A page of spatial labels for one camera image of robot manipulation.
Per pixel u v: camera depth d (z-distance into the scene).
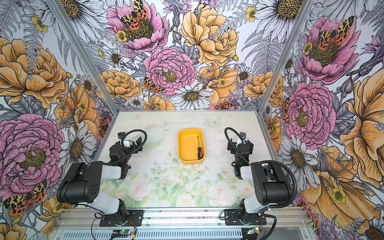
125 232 0.71
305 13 0.73
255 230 0.71
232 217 0.74
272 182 0.46
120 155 0.72
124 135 0.79
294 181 0.43
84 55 0.88
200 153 0.95
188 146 1.01
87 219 0.76
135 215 0.75
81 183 0.46
